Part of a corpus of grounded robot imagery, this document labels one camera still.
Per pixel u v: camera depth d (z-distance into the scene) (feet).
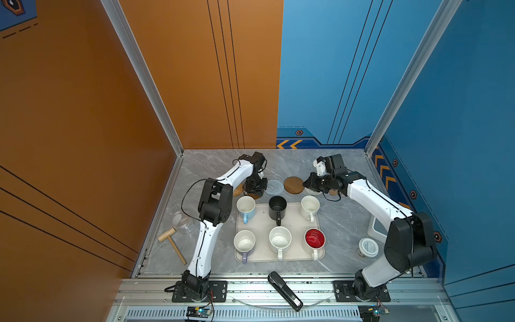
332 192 2.57
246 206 3.06
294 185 3.45
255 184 2.92
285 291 2.33
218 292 2.42
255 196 3.25
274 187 3.38
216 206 2.02
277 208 2.94
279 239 2.79
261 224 3.05
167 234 2.85
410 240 1.43
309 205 3.00
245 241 2.73
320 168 2.64
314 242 2.54
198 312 2.32
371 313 2.32
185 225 2.77
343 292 2.38
